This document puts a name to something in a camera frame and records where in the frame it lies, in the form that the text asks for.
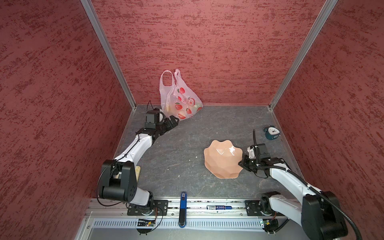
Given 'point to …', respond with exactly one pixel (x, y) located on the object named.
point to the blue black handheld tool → (183, 209)
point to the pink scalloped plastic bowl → (221, 159)
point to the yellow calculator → (137, 170)
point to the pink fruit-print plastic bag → (178, 99)
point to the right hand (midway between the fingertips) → (237, 166)
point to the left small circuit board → (143, 222)
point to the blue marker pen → (218, 207)
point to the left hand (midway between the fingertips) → (174, 125)
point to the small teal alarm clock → (271, 132)
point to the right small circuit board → (270, 225)
